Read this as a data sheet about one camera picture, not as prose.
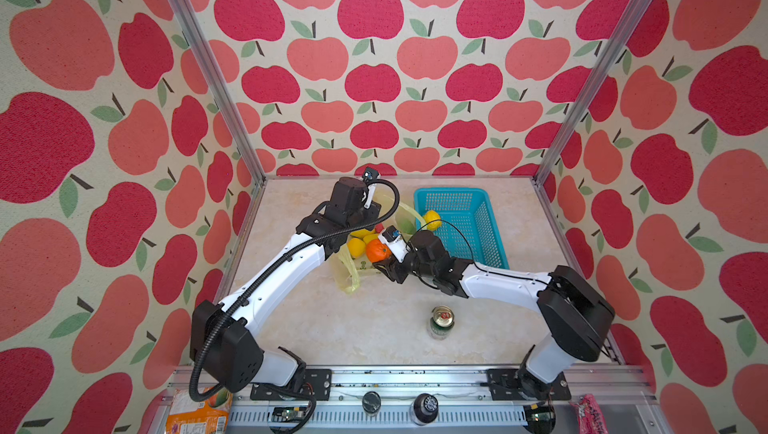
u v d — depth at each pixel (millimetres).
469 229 1053
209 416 676
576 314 436
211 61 867
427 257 665
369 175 668
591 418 692
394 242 731
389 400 743
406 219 826
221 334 401
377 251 782
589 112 971
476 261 635
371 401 638
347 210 583
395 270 740
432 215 1014
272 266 472
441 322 749
